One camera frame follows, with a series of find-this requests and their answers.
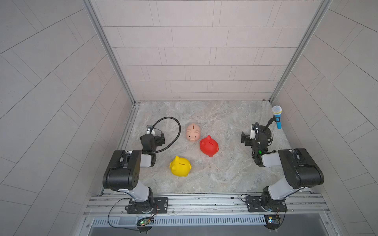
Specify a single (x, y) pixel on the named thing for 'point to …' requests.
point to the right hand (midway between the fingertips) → (249, 130)
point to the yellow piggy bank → (180, 166)
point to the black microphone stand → (266, 129)
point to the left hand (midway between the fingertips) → (156, 131)
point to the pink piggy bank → (193, 132)
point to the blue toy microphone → (277, 110)
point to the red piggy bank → (209, 146)
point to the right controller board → (272, 221)
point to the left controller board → (145, 224)
